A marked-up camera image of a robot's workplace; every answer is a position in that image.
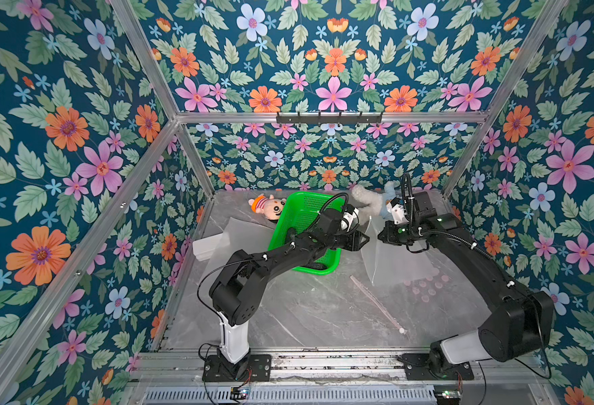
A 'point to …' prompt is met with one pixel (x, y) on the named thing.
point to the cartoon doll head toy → (270, 207)
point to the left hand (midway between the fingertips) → (368, 236)
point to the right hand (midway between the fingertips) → (384, 231)
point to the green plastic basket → (299, 212)
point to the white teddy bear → (370, 202)
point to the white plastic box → (203, 249)
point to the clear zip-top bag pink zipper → (381, 305)
